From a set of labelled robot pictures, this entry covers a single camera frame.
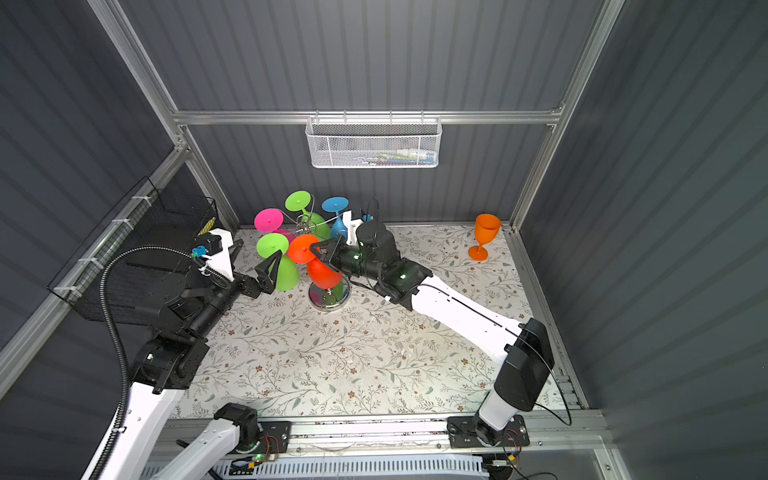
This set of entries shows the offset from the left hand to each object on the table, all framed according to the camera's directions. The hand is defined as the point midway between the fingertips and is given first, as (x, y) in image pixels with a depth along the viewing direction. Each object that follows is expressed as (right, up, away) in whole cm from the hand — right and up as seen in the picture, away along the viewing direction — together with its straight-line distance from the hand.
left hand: (258, 247), depth 61 cm
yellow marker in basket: (-24, +6, +22) cm, 34 cm away
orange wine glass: (+60, +8, +39) cm, 72 cm away
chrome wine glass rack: (+3, -17, +45) cm, 48 cm away
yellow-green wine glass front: (-2, +1, +10) cm, 11 cm away
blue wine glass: (+12, +12, +21) cm, 28 cm away
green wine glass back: (+2, +13, +22) cm, 26 cm away
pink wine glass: (-4, +7, +17) cm, 19 cm away
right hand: (+9, -1, +4) cm, 10 cm away
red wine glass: (+9, -7, +14) cm, 18 cm away
